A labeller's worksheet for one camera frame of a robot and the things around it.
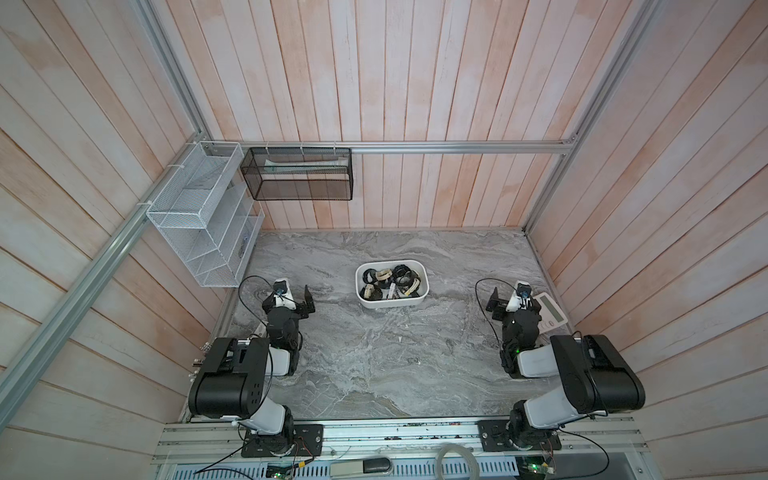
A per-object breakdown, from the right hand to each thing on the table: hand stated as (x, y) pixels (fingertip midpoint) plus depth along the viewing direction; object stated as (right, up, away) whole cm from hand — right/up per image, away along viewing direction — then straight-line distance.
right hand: (512, 289), depth 90 cm
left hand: (-68, 0, +1) cm, 68 cm away
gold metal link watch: (-30, 0, +7) cm, 30 cm away
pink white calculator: (+14, -9, +3) cm, 17 cm away
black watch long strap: (-33, +3, +10) cm, 34 cm away
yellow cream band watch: (-40, +4, +10) cm, 41 cm away
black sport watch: (-44, -2, +6) cm, 44 cm away
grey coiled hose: (-21, -37, -19) cm, 46 cm away
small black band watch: (-46, +3, +14) cm, 48 cm away
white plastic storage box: (-37, +1, +8) cm, 38 cm away
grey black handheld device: (-45, -38, -24) cm, 64 cm away
